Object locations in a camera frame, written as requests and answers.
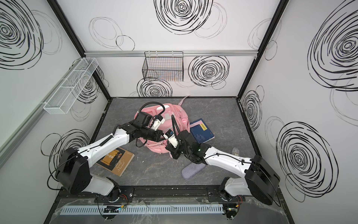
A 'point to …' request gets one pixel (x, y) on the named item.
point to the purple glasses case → (192, 169)
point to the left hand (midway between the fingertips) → (167, 137)
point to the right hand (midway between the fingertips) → (165, 148)
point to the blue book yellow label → (201, 132)
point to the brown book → (117, 162)
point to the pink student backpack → (175, 118)
